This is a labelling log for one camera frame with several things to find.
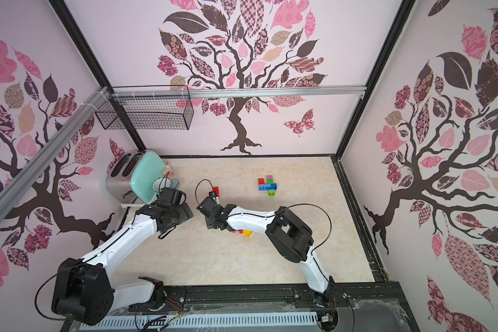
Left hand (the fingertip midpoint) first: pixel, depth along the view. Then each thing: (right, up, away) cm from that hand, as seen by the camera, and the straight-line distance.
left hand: (181, 221), depth 86 cm
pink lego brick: (+39, +18, +24) cm, 50 cm away
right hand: (+12, +1, +5) cm, 13 cm away
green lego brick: (+40, +16, +21) cm, 48 cm away
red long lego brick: (+12, +12, +18) cm, 25 cm away
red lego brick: (+25, -6, +6) cm, 26 cm away
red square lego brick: (+35, +16, +21) cm, 44 cm away
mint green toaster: (-23, +19, +3) cm, 30 cm away
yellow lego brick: (+28, -6, +4) cm, 29 cm away
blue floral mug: (-15, +16, +15) cm, 27 cm away
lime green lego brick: (+40, +11, +17) cm, 45 cm away
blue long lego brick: (+38, +13, +18) cm, 44 cm away
